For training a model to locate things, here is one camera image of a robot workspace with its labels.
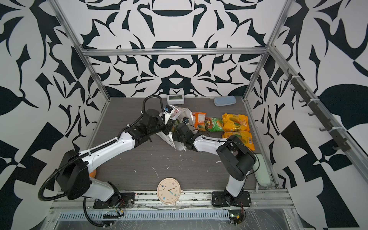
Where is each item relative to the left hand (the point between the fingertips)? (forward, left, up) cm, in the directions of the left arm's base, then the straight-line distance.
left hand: (174, 117), depth 80 cm
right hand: (-1, +1, -15) cm, 15 cm away
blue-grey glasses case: (+32, -40, -21) cm, 55 cm away
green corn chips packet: (+8, -26, -21) cm, 35 cm away
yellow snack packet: (+7, -39, -18) cm, 43 cm away
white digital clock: (+31, +1, -18) cm, 36 cm away
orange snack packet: (+12, -17, -21) cm, 30 cm away
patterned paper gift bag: (0, -3, +4) cm, 5 cm away
